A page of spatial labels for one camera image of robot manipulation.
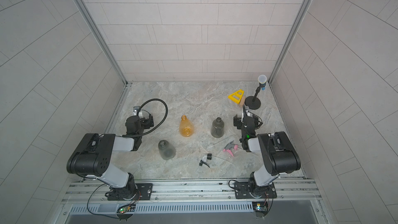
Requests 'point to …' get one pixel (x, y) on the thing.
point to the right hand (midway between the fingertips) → (245, 113)
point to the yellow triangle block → (236, 96)
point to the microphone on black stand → (254, 102)
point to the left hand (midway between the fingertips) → (146, 113)
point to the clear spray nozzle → (227, 140)
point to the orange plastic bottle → (186, 127)
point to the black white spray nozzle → (208, 156)
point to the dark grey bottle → (217, 128)
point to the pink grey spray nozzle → (228, 148)
